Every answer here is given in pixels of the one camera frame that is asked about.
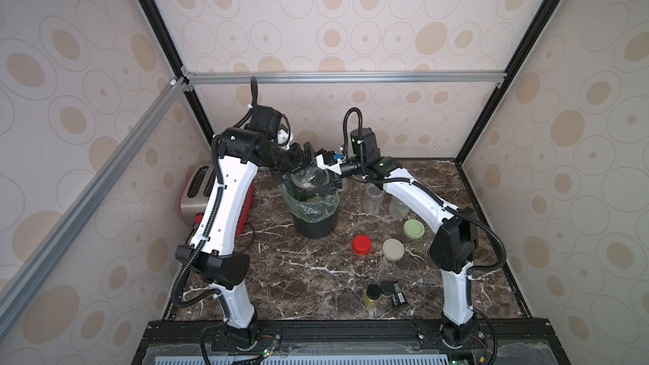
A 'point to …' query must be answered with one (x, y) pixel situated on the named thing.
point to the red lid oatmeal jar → (373, 198)
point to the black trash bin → (319, 229)
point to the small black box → (397, 296)
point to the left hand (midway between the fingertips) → (319, 165)
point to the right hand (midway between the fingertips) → (317, 170)
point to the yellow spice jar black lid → (372, 296)
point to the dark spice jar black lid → (388, 292)
